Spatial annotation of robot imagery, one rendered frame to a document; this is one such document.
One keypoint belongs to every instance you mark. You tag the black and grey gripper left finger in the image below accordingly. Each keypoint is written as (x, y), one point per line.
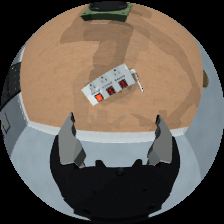
(67, 154)

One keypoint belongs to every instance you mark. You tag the white power strip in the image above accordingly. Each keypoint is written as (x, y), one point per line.
(110, 83)

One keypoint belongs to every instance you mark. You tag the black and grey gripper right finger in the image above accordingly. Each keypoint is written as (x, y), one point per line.
(164, 152)

